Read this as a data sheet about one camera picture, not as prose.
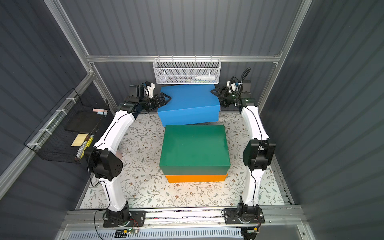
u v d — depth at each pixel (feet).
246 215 2.23
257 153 1.84
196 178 2.84
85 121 2.56
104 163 1.65
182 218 2.47
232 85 2.48
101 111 2.81
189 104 2.51
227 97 2.53
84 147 2.06
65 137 2.36
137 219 2.40
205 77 3.07
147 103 2.35
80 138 2.38
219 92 2.53
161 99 2.46
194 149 2.48
